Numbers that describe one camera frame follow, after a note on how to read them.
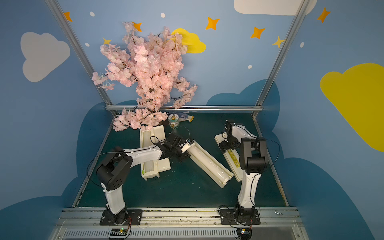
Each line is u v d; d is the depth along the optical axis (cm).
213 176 87
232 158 93
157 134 98
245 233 73
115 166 55
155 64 61
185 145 82
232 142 84
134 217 74
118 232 73
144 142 95
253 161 55
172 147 75
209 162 88
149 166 84
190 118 119
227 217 75
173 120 107
